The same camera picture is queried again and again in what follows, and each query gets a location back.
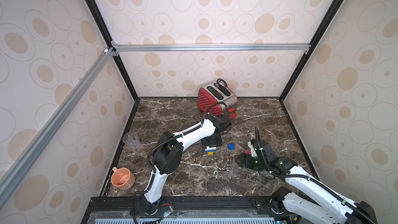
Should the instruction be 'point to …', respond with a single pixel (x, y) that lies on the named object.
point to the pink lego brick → (249, 152)
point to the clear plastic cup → (131, 139)
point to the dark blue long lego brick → (211, 150)
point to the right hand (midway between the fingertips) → (245, 160)
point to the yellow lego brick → (211, 153)
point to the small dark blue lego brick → (231, 146)
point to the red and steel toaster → (216, 98)
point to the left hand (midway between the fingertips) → (218, 146)
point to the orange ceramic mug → (122, 178)
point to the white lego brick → (208, 148)
